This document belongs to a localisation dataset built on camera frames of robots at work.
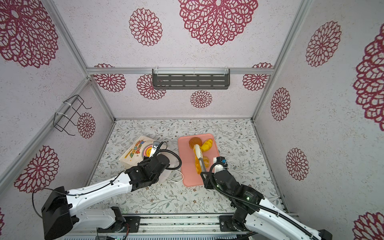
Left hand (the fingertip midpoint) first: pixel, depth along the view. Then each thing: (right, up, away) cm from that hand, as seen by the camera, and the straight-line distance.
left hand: (155, 155), depth 80 cm
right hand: (+24, -7, -8) cm, 26 cm away
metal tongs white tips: (+23, +2, -2) cm, 23 cm away
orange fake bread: (+23, -6, +7) cm, 25 cm away
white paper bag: (-10, +2, +6) cm, 12 cm away
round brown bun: (+21, +6, +20) cm, 30 cm away
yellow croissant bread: (+30, +3, +21) cm, 37 cm away
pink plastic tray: (+19, -15, +8) cm, 25 cm away
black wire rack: (-45, +17, -7) cm, 48 cm away
